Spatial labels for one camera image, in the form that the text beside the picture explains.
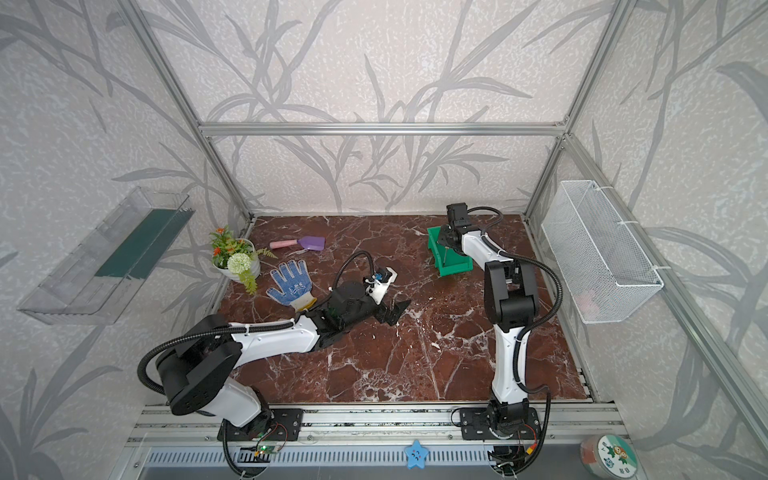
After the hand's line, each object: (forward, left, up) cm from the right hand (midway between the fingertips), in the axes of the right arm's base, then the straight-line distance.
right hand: (449, 227), depth 105 cm
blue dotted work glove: (-21, +52, -8) cm, 57 cm away
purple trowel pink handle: (-1, +50, -8) cm, 51 cm away
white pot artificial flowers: (-18, +66, +7) cm, 69 cm away
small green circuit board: (-64, +49, -7) cm, 81 cm away
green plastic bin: (-13, +2, -2) cm, 13 cm away
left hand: (-27, +16, +7) cm, 33 cm away
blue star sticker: (-65, +13, -7) cm, 67 cm away
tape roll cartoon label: (-66, -28, 0) cm, 72 cm away
